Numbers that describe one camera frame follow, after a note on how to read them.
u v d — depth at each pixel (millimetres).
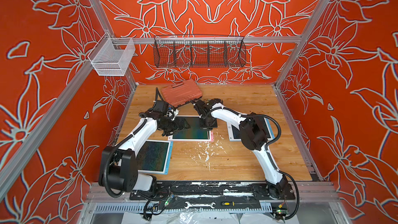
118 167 876
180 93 1076
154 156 834
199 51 982
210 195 727
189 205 697
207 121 809
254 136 571
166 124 706
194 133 943
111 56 926
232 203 697
